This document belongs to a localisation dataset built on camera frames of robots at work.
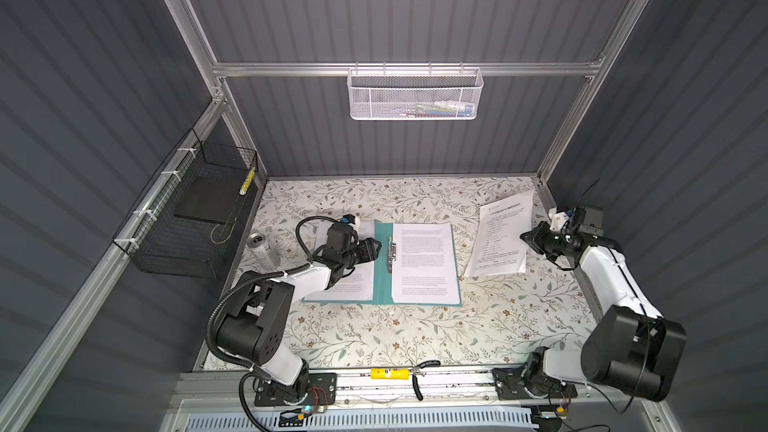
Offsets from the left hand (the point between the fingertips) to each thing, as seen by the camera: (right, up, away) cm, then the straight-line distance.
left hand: (374, 244), depth 93 cm
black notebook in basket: (-40, +14, -19) cm, 46 cm away
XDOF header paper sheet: (+16, -9, +3) cm, 19 cm away
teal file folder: (+3, -14, -3) cm, 15 cm away
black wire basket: (-46, +8, -20) cm, 51 cm away
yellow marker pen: (-35, +19, -11) cm, 41 cm away
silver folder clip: (+5, -4, +4) cm, 7 cm away
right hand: (+45, +3, -7) cm, 45 cm away
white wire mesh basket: (+15, +59, +31) cm, 68 cm away
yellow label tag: (+5, -30, -18) cm, 36 cm away
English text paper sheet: (-5, -12, -1) cm, 13 cm away
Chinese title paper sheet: (+38, 0, -2) cm, 38 cm away
